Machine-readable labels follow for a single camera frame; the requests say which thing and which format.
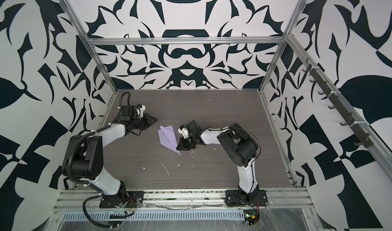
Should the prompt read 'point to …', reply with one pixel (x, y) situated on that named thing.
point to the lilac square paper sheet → (167, 138)
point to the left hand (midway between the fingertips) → (158, 117)
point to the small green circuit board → (249, 218)
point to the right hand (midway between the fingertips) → (178, 148)
